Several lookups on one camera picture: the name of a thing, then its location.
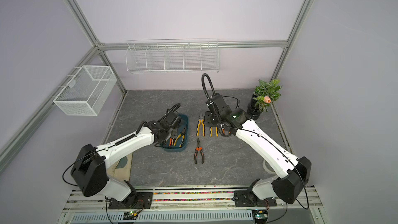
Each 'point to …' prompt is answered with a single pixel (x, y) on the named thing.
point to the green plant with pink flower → (266, 92)
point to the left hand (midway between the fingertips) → (170, 130)
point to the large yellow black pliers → (211, 133)
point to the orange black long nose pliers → (198, 148)
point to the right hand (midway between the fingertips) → (208, 117)
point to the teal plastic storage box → (179, 142)
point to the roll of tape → (267, 169)
